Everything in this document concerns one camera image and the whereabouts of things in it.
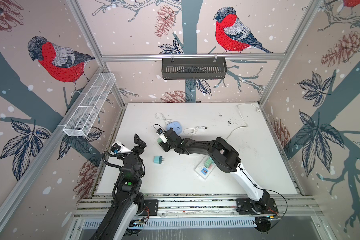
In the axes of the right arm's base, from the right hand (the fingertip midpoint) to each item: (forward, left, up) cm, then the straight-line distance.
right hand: (162, 143), depth 100 cm
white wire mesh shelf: (-10, +33, +33) cm, 48 cm away
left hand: (-12, +11, +24) cm, 29 cm away
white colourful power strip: (-19, -27, +3) cm, 33 cm away
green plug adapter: (-4, -1, +10) cm, 10 cm away
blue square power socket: (+12, -9, +4) cm, 16 cm away
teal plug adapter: (-13, 0, +4) cm, 14 cm away
